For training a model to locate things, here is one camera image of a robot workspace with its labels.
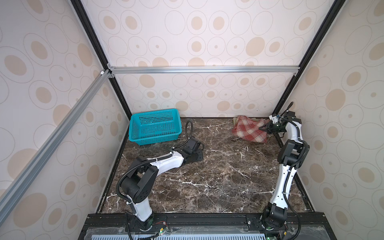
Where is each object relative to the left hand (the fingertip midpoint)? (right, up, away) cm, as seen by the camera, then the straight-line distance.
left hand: (205, 153), depth 90 cm
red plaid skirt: (+33, +15, +16) cm, 40 cm away
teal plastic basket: (-37, +17, +23) cm, 47 cm away
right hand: (+41, +17, +15) cm, 47 cm away
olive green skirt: (+25, +23, +28) cm, 44 cm away
